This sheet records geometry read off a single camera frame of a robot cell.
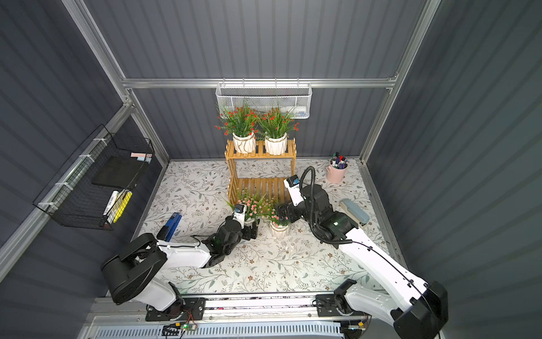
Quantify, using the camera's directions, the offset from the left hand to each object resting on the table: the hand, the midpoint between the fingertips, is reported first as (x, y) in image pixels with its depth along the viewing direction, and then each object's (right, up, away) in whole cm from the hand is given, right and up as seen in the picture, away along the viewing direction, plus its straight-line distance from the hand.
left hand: (249, 218), depth 88 cm
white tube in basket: (-44, +10, -17) cm, 49 cm away
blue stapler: (-36, -6, +3) cm, 37 cm away
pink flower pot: (+2, +6, -7) cm, 10 cm away
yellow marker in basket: (-40, +7, -18) cm, 45 cm away
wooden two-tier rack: (-10, +13, +21) cm, 27 cm away
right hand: (+16, +9, -13) cm, 22 cm away
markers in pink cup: (+42, +25, +14) cm, 51 cm away
